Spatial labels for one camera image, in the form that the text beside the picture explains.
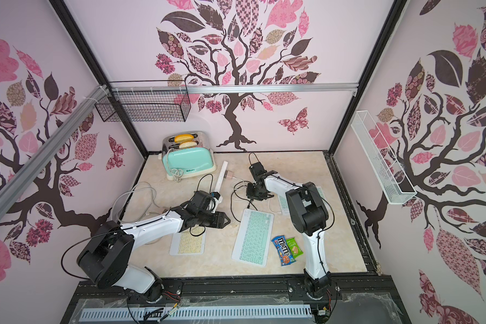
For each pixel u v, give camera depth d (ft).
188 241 2.81
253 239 2.83
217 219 2.51
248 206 3.19
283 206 3.19
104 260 1.42
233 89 3.03
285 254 2.66
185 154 3.21
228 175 3.49
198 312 2.29
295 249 2.72
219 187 3.29
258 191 2.84
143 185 3.49
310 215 1.79
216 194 2.71
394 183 2.44
